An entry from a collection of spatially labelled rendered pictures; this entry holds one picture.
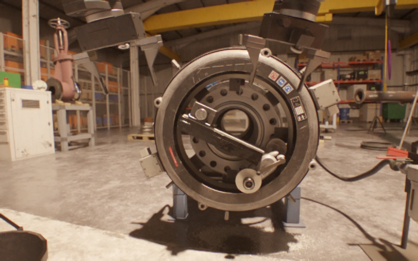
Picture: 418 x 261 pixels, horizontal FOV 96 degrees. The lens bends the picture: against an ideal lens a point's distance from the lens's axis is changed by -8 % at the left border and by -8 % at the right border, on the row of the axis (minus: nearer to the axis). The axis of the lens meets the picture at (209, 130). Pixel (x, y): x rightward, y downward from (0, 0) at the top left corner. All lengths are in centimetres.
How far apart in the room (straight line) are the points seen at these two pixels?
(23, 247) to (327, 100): 117
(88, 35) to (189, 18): 1286
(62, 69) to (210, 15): 942
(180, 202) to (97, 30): 114
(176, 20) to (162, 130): 1275
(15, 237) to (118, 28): 64
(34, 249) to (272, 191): 84
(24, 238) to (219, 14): 1262
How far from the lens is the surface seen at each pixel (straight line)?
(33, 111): 446
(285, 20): 44
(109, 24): 48
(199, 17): 1312
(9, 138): 427
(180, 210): 143
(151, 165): 104
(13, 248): 83
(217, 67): 91
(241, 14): 1265
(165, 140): 95
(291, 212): 140
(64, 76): 520
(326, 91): 99
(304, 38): 45
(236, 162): 104
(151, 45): 46
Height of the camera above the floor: 69
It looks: 5 degrees down
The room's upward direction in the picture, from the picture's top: 1 degrees counter-clockwise
